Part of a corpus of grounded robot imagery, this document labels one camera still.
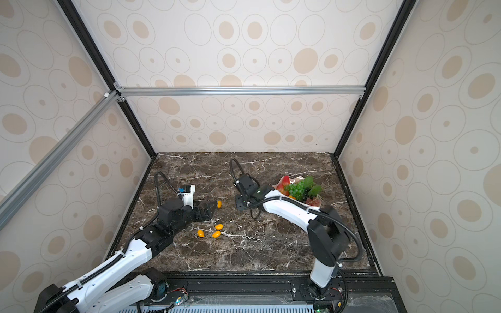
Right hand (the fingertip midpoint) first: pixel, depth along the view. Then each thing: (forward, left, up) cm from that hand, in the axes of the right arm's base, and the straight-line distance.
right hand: (242, 201), depth 87 cm
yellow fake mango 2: (-11, +19, -9) cm, 24 cm away
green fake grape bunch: (+8, -29, -4) cm, 31 cm away
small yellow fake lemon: (-11, +12, -9) cm, 19 cm away
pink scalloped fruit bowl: (+16, -26, -5) cm, 31 cm away
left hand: (-5, +11, +8) cm, 15 cm away
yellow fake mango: (-8, +11, -10) cm, 17 cm away
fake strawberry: (+15, -22, -4) cm, 27 cm away
